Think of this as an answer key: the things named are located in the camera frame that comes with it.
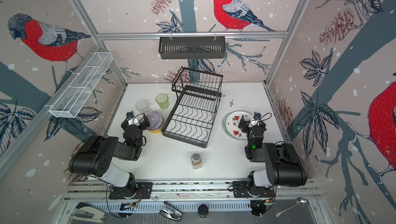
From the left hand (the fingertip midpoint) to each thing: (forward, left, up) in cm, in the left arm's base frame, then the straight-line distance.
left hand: (134, 115), depth 88 cm
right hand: (-2, -68, -2) cm, 68 cm away
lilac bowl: (0, -11, -5) cm, 12 cm away
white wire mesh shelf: (-3, +24, +19) cm, 30 cm away
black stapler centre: (-44, -25, -10) cm, 52 cm away
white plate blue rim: (-8, -61, -9) cm, 62 cm away
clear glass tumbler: (+13, +1, -9) cm, 16 cm away
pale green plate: (-2, -56, -10) cm, 57 cm away
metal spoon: (-42, -85, -9) cm, 95 cm away
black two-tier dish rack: (+6, -33, -11) cm, 35 cm away
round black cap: (-45, -40, -1) cm, 60 cm away
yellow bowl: (-7, -13, -6) cm, 16 cm away
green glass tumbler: (+18, -12, -8) cm, 23 cm away
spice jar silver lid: (-26, -37, -2) cm, 45 cm away
